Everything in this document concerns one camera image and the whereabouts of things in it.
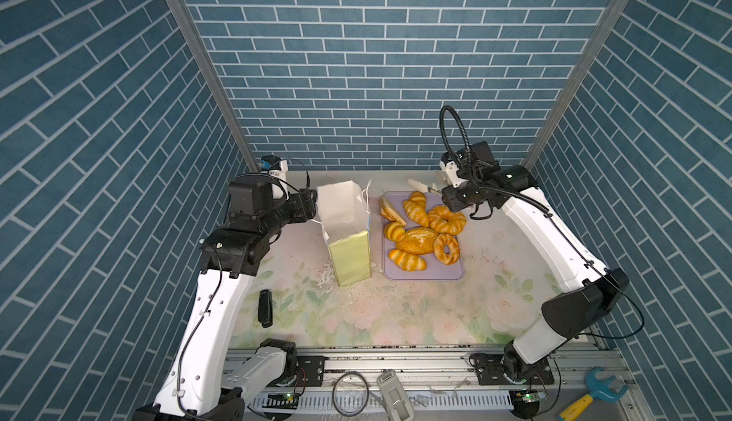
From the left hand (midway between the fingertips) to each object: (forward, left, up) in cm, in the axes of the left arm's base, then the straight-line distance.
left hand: (306, 192), depth 67 cm
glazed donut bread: (+5, -42, -30) cm, 51 cm away
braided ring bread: (+13, -42, -31) cm, 53 cm away
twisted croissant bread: (+17, -32, -29) cm, 47 cm away
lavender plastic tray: (-4, -36, -35) cm, 50 cm away
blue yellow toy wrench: (-37, -72, -32) cm, 87 cm away
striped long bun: (-2, -28, -32) cm, 42 cm away
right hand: (+7, -37, -8) cm, 39 cm away
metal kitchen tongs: (+11, -31, -11) cm, 35 cm away
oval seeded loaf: (+5, -31, -30) cm, 43 cm away
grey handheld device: (-38, -22, -34) cm, 56 cm away
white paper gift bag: (+12, -6, -24) cm, 28 cm away
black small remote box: (-17, +15, -33) cm, 40 cm away
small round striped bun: (+8, -24, -30) cm, 39 cm away
